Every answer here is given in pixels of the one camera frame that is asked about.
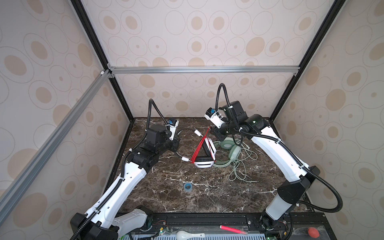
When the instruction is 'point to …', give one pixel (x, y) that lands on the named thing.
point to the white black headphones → (207, 161)
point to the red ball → (313, 232)
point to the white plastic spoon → (181, 235)
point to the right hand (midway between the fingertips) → (212, 129)
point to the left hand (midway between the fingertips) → (182, 134)
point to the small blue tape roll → (188, 187)
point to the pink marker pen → (234, 230)
